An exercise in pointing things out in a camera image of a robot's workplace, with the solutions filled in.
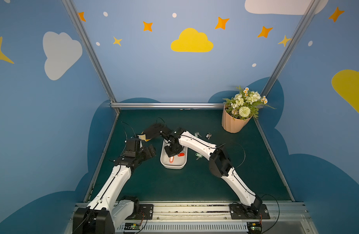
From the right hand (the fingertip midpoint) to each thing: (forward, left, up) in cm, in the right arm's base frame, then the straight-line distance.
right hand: (172, 153), depth 93 cm
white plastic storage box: (-4, -3, -3) cm, 6 cm away
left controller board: (-40, +16, -4) cm, 43 cm away
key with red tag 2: (-4, +1, -3) cm, 5 cm away
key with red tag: (+1, -6, -3) cm, 7 cm away
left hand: (-3, +13, +9) cm, 16 cm away
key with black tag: (+17, -25, -4) cm, 31 cm away
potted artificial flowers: (+20, -40, +21) cm, 49 cm away
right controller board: (-36, -46, -6) cm, 59 cm away
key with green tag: (+19, -16, -4) cm, 25 cm away
